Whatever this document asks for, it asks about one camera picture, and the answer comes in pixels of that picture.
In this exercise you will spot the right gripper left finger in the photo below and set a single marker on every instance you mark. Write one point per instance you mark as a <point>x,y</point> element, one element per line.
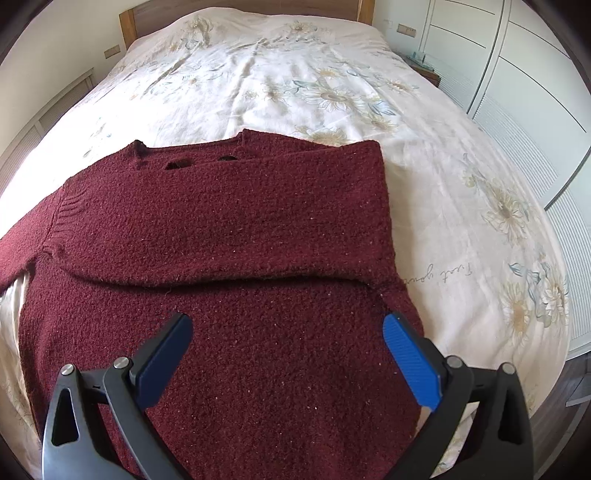
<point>75,443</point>

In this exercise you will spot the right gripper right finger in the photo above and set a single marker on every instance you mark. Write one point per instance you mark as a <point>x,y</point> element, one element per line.
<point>499,444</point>

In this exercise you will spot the dark red knit sweater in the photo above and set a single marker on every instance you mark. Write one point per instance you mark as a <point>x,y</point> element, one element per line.
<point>279,250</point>

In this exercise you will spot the white floral bed duvet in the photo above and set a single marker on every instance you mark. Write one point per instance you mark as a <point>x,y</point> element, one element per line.
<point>478,257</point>

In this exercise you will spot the white louvered wardrobe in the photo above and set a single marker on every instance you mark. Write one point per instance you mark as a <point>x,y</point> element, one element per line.
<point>505,68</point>

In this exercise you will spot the wooden nightstand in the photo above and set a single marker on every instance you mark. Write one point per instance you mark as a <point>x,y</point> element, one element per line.
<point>417,62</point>

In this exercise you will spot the wooden headboard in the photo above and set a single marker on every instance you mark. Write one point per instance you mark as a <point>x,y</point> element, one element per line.
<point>150,16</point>

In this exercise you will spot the beige wall socket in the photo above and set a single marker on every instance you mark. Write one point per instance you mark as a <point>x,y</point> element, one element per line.
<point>111,51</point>

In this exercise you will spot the wall switch plate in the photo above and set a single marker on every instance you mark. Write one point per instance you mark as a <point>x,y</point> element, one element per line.
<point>406,30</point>

